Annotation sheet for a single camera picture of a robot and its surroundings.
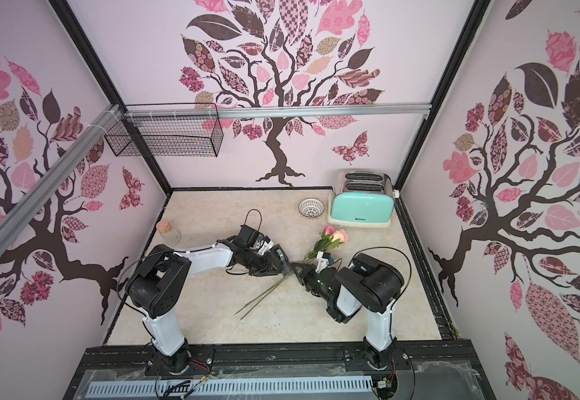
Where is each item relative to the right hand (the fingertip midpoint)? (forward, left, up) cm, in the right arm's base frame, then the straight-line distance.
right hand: (289, 264), depth 86 cm
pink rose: (+9, -14, 0) cm, 17 cm away
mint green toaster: (+23, -29, +8) cm, 38 cm away
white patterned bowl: (+31, -9, -5) cm, 33 cm away
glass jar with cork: (+13, +47, 0) cm, 49 cm away
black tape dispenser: (+3, +3, -2) cm, 5 cm away
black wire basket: (+45, +37, +27) cm, 64 cm away
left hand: (-2, +4, -5) cm, 6 cm away
